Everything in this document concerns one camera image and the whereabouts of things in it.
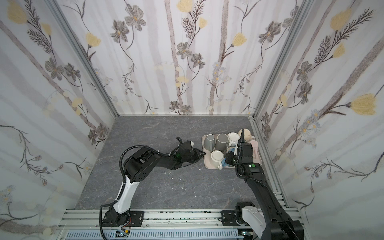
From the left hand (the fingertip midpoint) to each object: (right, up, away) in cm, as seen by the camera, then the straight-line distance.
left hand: (205, 150), depth 95 cm
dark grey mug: (+10, +6, -2) cm, 12 cm away
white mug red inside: (+6, -4, -7) cm, 10 cm away
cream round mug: (+30, +10, +5) cm, 32 cm away
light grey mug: (+3, +6, 0) cm, 6 cm away
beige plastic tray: (+1, -6, +2) cm, 6 cm away
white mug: (+19, +8, +3) cm, 21 cm away
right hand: (+11, +1, -12) cm, 16 cm away
